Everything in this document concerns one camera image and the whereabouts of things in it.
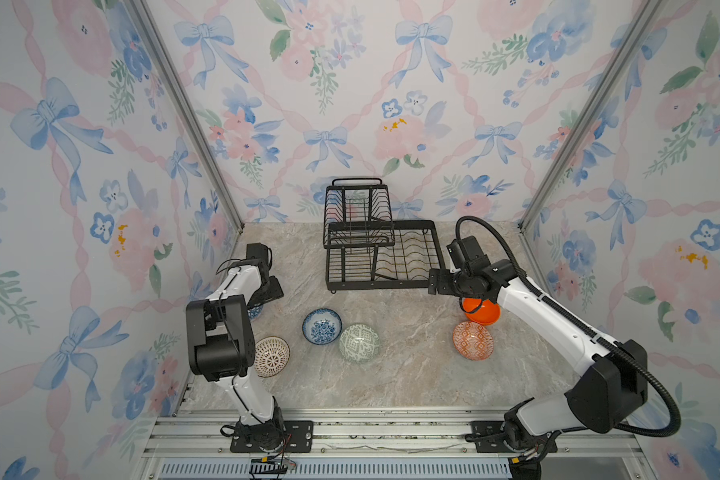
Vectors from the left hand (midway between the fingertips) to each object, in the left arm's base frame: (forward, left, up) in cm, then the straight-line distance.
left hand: (266, 294), depth 94 cm
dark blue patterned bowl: (-4, +4, -4) cm, 7 cm away
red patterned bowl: (-13, -64, -4) cm, 65 cm away
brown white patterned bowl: (-18, -5, -4) cm, 19 cm away
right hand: (-3, -53, +12) cm, 54 cm away
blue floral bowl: (-9, -18, -4) cm, 21 cm away
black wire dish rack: (+7, -31, +14) cm, 35 cm away
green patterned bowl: (-14, -30, -4) cm, 33 cm away
